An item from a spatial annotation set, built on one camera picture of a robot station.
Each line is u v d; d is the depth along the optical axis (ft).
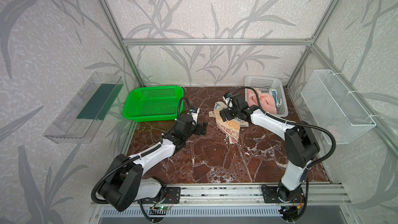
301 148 1.57
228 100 2.70
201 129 2.52
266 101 3.34
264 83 3.80
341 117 2.03
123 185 1.35
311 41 3.07
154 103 3.66
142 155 1.57
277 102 3.37
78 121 2.07
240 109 2.32
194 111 2.43
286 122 1.72
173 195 2.39
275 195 2.39
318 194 2.47
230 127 3.15
